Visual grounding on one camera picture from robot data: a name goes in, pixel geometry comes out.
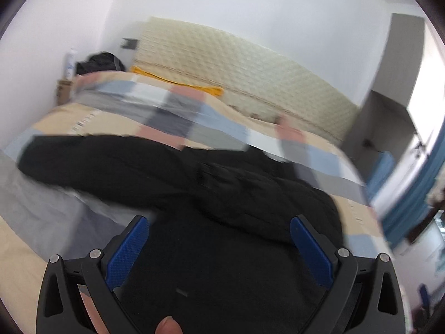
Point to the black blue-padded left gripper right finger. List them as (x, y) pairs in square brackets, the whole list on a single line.
[(362, 294)]

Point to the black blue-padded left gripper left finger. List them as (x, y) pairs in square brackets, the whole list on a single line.
[(60, 306)]

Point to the large black jacket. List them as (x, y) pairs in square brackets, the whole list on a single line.
[(219, 257)]

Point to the black clothes pile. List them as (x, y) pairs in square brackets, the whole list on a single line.
[(103, 61)]

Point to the person's left hand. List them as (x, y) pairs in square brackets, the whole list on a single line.
[(167, 326)]

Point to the plaid patchwork bed quilt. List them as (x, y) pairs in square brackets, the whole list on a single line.
[(38, 221)]

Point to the blue curtain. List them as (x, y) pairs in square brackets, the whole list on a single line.
[(401, 218)]

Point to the blue folded cloth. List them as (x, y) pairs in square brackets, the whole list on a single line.
[(380, 172)]

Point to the grey wardrobe cabinet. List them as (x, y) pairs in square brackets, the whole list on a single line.
[(383, 123)]

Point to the floral pillow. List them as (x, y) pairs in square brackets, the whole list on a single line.
[(267, 116)]

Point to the brown cardboard box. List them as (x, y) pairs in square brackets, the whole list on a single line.
[(63, 91)]

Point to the cream quilted headboard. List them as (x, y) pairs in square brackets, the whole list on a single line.
[(251, 76)]

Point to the white spray bottle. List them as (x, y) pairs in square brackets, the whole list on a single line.
[(69, 70)]

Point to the grey wall socket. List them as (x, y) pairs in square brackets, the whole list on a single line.
[(129, 43)]

